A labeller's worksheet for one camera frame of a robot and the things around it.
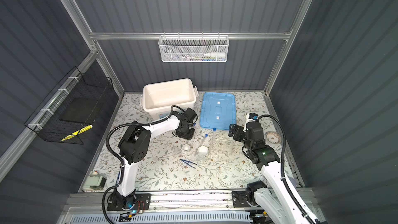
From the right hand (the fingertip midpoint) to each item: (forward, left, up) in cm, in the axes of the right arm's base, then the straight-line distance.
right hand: (239, 128), depth 78 cm
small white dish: (-2, +29, -18) cm, 34 cm away
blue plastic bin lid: (+26, +8, -19) cm, 33 cm away
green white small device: (-22, +73, -13) cm, 77 cm away
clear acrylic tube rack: (0, +7, -20) cm, 21 cm away
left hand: (+5, +27, -18) cm, 33 cm away
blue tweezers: (-12, +27, -19) cm, 35 cm away
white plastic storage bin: (+33, +50, -12) cm, 61 cm away
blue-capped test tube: (+3, +17, -19) cm, 26 cm away
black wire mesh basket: (+1, +81, +12) cm, 82 cm away
